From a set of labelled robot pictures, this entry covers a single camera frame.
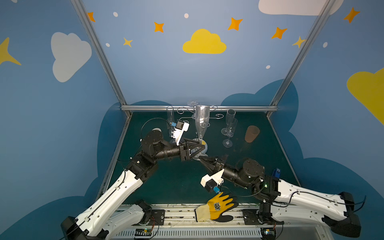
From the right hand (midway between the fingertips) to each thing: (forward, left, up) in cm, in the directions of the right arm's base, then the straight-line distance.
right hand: (205, 150), depth 58 cm
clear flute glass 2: (+29, -18, -37) cm, 50 cm away
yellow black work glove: (-14, -7, -34) cm, 37 cm away
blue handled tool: (+7, -44, -34) cm, 56 cm away
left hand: (+3, +2, +1) cm, 3 cm away
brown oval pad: (+34, -34, -31) cm, 57 cm away
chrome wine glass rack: (+24, -4, -5) cm, 25 cm away
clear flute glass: (+38, -18, -20) cm, 47 cm away
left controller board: (-25, +29, -38) cm, 54 cm away
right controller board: (-22, -34, -40) cm, 57 cm away
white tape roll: (+38, +35, -35) cm, 63 cm away
